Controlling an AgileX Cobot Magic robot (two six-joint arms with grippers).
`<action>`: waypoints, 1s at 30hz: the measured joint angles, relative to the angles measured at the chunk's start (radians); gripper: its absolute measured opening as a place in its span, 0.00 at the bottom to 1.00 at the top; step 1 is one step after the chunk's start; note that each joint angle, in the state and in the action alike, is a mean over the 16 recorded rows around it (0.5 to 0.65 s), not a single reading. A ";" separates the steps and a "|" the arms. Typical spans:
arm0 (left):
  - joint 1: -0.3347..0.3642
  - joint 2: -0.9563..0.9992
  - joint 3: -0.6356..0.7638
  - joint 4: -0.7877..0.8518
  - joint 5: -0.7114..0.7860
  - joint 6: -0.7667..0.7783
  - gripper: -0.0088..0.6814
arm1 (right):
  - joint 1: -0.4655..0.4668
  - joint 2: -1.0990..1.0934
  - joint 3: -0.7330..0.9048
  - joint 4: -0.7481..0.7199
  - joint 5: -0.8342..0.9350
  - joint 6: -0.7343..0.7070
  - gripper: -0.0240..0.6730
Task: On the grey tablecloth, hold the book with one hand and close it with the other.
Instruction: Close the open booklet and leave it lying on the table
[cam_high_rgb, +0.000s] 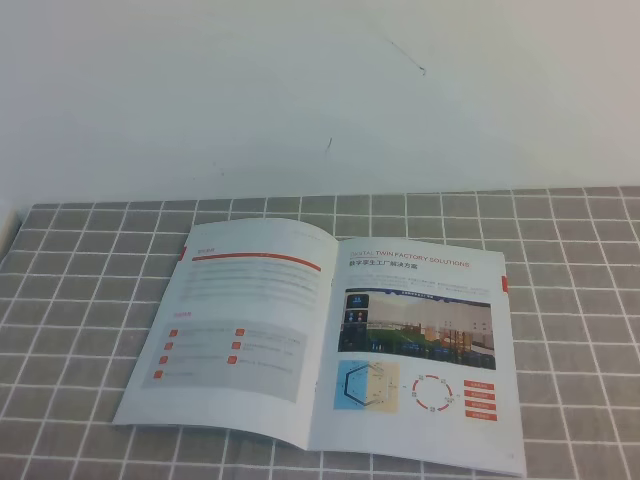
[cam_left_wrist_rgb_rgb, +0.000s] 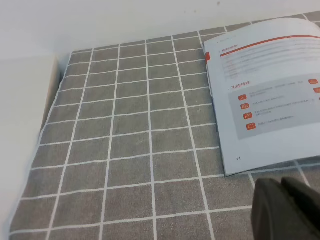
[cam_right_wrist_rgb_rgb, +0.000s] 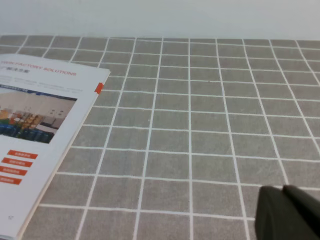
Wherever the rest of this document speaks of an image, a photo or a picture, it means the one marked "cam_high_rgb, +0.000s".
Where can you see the white brochure book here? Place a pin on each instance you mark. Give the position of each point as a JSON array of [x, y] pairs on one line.
[[385, 346]]

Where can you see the grey checkered tablecloth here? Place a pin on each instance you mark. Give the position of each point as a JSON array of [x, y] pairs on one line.
[[82, 281]]

